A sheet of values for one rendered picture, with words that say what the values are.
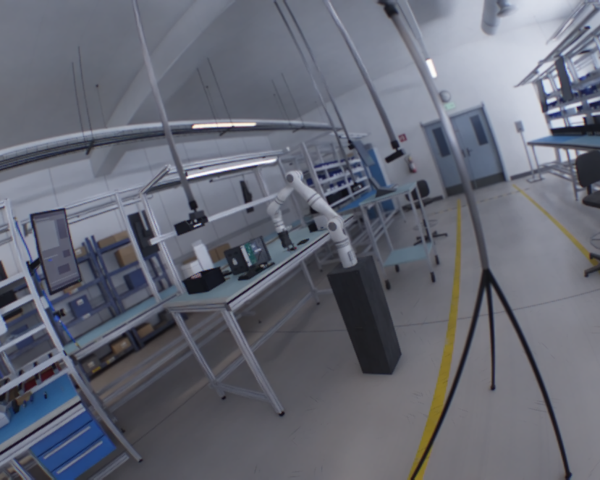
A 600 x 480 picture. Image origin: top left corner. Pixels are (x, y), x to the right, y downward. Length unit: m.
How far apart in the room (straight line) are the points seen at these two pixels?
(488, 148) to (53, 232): 8.34
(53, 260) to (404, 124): 7.87
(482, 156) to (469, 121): 0.96
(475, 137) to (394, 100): 2.45
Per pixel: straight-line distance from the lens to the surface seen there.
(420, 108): 8.11
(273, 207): 2.02
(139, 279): 5.51
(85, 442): 1.75
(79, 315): 5.16
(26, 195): 5.98
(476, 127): 8.11
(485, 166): 8.14
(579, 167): 2.70
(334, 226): 1.77
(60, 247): 2.05
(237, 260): 2.19
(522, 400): 1.81
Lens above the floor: 1.38
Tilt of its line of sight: 8 degrees down
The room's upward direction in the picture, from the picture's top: 21 degrees counter-clockwise
